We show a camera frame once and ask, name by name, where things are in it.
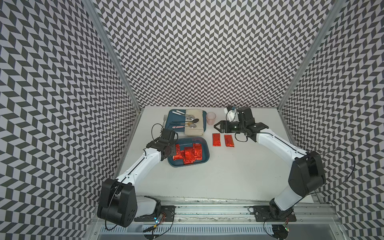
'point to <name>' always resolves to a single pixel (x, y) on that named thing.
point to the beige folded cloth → (198, 130)
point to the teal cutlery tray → (175, 119)
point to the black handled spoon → (194, 121)
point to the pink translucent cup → (210, 117)
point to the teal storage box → (205, 150)
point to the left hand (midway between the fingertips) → (168, 151)
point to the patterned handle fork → (165, 118)
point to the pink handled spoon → (192, 126)
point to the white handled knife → (178, 113)
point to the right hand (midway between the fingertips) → (218, 128)
